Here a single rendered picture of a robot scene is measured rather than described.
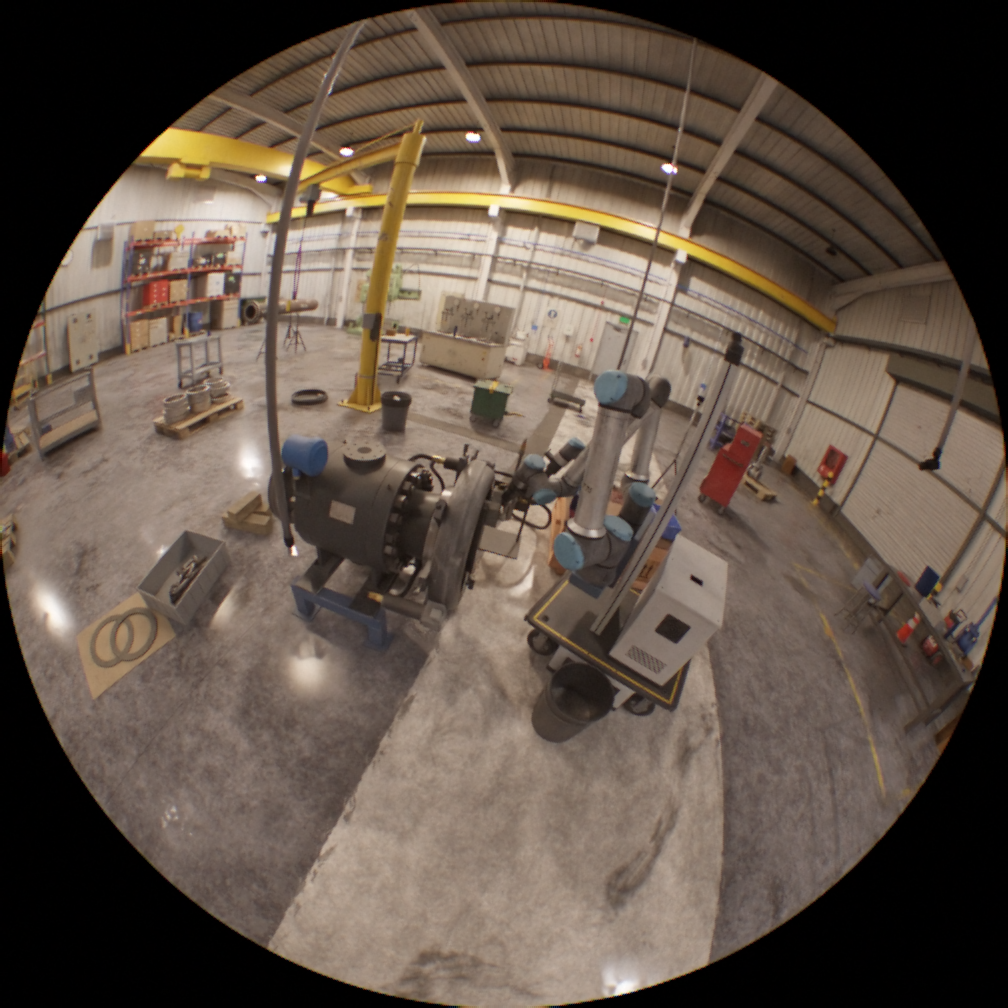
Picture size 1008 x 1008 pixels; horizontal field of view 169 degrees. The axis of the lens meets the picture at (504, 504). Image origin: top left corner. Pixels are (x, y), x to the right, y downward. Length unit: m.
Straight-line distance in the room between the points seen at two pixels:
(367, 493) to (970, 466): 9.50
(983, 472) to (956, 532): 1.33
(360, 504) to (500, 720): 1.23
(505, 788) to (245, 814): 1.18
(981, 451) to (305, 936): 10.08
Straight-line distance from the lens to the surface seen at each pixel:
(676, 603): 1.48
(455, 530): 1.32
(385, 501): 1.50
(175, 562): 2.73
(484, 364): 7.38
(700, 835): 2.17
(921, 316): 11.64
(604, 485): 1.18
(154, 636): 2.42
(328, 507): 1.61
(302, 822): 1.73
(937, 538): 8.93
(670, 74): 9.19
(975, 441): 9.24
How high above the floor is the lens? 1.66
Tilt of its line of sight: 32 degrees down
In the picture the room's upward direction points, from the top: 15 degrees clockwise
